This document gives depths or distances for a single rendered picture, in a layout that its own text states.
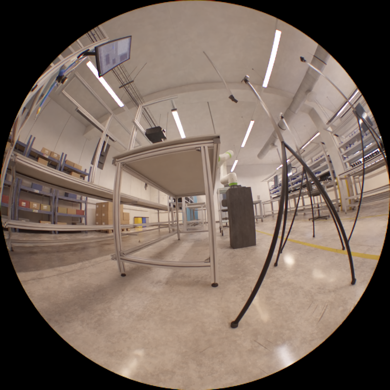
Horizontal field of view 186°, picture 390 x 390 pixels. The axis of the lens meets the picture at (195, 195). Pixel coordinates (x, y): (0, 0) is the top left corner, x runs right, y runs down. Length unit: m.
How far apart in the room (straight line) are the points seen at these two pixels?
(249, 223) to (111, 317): 1.62
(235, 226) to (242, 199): 0.36
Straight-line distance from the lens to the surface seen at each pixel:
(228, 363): 0.49
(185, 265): 0.78
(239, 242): 1.62
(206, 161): 0.78
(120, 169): 1.05
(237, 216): 1.58
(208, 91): 3.38
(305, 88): 4.13
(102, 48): 1.18
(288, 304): 0.69
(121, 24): 3.58
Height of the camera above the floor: 0.46
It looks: 11 degrees up
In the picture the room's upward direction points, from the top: 4 degrees counter-clockwise
